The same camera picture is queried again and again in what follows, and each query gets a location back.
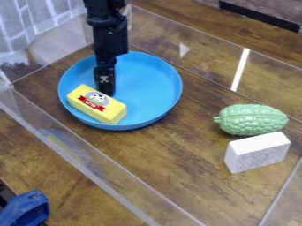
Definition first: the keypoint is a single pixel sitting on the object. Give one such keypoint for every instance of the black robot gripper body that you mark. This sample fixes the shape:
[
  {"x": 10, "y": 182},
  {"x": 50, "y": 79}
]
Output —
[{"x": 109, "y": 24}]

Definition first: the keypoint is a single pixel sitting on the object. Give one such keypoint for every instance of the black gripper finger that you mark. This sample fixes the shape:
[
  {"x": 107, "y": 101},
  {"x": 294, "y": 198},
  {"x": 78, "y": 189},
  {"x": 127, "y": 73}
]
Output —
[{"x": 106, "y": 80}]

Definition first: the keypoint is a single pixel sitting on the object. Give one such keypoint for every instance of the yellow butter brick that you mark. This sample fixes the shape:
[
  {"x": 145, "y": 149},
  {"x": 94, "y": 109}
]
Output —
[{"x": 98, "y": 105}]

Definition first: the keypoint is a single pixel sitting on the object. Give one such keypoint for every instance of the blue round tray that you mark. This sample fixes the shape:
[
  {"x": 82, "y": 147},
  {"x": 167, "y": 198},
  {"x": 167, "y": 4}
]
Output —
[{"x": 149, "y": 88}]

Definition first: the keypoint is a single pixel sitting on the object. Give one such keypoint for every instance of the white foam brick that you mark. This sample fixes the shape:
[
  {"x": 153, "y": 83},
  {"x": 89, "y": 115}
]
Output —
[{"x": 256, "y": 152}]

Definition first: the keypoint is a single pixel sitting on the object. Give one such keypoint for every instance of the white checkered cloth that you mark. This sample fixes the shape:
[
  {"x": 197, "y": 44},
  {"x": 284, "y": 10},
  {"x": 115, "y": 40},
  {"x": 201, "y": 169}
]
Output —
[{"x": 26, "y": 18}]

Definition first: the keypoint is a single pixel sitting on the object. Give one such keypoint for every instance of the green bitter gourd toy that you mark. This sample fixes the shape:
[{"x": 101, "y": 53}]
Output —
[{"x": 250, "y": 119}]

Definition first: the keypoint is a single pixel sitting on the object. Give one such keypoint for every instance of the clear acrylic enclosure wall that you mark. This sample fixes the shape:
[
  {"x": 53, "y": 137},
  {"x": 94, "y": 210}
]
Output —
[{"x": 158, "y": 176}]

